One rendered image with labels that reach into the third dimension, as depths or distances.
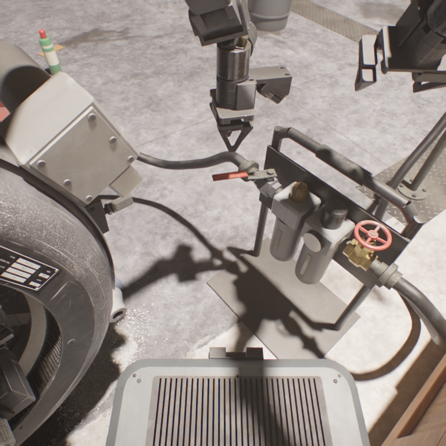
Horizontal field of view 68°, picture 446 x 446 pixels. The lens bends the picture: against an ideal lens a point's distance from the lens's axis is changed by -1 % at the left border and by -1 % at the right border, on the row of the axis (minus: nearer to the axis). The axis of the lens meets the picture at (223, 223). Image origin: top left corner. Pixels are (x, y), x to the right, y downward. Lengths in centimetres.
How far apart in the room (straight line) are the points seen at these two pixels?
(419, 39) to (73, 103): 42
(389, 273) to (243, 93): 44
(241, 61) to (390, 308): 94
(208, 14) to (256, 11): 225
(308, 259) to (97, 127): 58
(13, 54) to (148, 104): 143
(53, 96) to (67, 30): 260
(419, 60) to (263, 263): 84
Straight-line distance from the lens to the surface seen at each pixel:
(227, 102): 63
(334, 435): 79
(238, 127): 64
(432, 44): 52
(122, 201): 62
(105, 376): 109
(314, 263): 82
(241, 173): 78
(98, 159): 41
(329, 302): 117
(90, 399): 108
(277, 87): 65
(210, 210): 134
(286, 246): 87
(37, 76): 51
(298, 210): 75
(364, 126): 194
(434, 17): 50
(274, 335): 109
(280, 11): 283
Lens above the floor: 101
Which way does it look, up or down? 51 degrees down
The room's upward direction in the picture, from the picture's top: 2 degrees clockwise
